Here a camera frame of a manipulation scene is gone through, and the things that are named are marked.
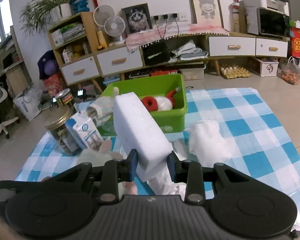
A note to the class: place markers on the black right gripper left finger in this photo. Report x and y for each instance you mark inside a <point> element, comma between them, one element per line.
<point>115,172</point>

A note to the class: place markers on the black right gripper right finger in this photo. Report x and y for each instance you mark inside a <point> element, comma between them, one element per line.
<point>190,173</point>

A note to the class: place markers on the pink plush slipper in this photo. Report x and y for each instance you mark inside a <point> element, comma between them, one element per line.
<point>100,157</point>

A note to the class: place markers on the white foam sponge block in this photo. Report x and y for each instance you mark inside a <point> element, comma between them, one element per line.
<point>137,130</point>

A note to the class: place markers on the white cotton glove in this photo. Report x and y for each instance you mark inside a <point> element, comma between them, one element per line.
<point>161,184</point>

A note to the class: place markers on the folded white cloth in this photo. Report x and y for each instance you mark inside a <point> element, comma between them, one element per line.
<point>207,143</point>

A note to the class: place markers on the blue white milk carton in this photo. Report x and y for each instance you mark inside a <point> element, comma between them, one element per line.
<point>84,131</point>

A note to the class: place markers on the glass jar gold lid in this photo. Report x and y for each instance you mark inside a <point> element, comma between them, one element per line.
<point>55,124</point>

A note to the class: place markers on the light blue lace sock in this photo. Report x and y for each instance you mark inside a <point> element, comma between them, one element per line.
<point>101,109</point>

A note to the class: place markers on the red white santa plush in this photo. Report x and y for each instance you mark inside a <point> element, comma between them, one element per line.
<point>160,103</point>

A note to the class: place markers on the blue white checkered cloth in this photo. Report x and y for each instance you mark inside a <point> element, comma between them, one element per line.
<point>260,145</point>

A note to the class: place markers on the green plastic cookie bin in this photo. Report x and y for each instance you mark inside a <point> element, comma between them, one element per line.
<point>163,95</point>

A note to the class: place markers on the black yellow tin can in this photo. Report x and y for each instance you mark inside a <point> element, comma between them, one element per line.
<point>66,98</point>

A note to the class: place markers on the white paper bag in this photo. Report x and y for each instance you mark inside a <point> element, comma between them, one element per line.
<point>28,101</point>

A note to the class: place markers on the egg carton tray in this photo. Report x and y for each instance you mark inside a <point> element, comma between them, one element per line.
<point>232,71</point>

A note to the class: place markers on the white storage crate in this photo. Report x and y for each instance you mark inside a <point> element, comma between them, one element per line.
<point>264,67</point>

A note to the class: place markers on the pink table runner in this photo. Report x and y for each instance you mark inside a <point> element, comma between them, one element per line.
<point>147,37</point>

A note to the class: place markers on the wooden shelf unit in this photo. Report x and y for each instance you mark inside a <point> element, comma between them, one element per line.
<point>13,70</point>

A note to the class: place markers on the plastic bag of oranges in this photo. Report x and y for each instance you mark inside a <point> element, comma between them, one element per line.
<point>290,71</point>

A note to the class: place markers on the wooden tv cabinet white drawers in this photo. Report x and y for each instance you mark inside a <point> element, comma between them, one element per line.
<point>114,60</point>

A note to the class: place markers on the small white desk fan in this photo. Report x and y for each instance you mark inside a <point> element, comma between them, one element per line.
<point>115,27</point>

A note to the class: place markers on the framed cat picture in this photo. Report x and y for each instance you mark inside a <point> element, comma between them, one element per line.
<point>137,18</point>

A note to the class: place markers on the larger white fan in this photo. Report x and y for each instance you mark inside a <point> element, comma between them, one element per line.
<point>102,13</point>

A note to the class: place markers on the framed cartoon girl drawing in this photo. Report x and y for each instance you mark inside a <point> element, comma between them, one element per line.
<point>207,12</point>

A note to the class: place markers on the black microwave oven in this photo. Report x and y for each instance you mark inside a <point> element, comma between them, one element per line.
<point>266,22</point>

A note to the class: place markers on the blue plush toy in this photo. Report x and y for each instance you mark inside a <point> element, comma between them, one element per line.
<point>79,6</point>

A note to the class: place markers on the potted green plant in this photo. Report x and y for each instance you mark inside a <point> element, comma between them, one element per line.
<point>35,15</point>

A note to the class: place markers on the red gift box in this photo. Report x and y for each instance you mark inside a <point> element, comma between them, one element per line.
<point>295,38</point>

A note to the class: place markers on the white printer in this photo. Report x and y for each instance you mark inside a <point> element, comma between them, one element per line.
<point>278,5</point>

